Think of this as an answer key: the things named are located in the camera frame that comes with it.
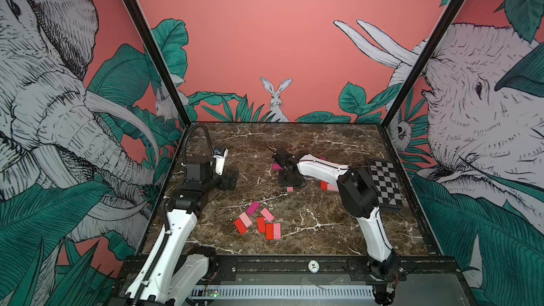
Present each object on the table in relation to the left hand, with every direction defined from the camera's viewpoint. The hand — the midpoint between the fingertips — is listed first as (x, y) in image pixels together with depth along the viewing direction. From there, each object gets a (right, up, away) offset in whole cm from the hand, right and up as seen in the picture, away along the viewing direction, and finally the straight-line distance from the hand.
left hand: (227, 165), depth 78 cm
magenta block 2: (+8, -19, +10) cm, 23 cm away
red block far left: (+4, -25, +6) cm, 26 cm away
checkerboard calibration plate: (+68, -10, +17) cm, 71 cm away
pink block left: (+6, -23, +7) cm, 25 cm away
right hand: (+22, -9, +18) cm, 30 cm away
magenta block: (+42, +1, +29) cm, 52 cm away
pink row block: (+24, -12, +15) cm, 31 cm away
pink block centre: (+15, -22, +8) cm, 28 cm away
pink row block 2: (+19, -26, +4) cm, 33 cm away
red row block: (+16, -27, +4) cm, 31 cm away
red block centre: (+12, -25, +6) cm, 28 cm away
